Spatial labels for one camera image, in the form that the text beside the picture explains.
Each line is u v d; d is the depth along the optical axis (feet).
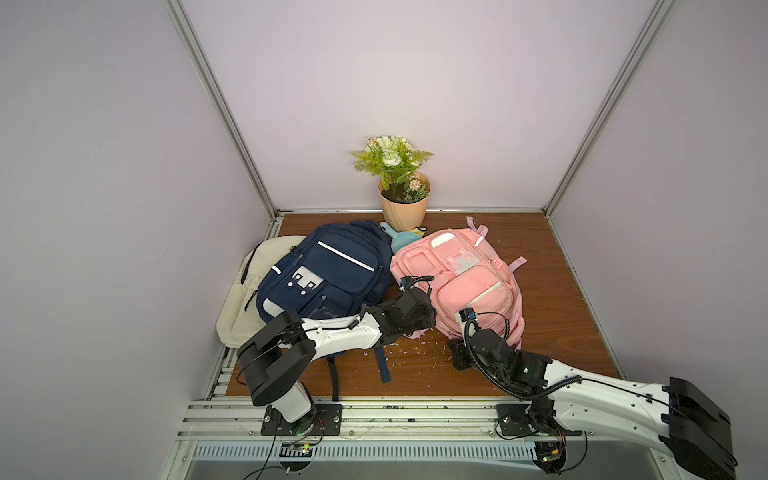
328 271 3.11
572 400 1.70
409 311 2.14
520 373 1.92
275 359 1.45
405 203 3.29
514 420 2.38
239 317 2.95
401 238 3.58
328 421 2.39
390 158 3.10
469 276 3.10
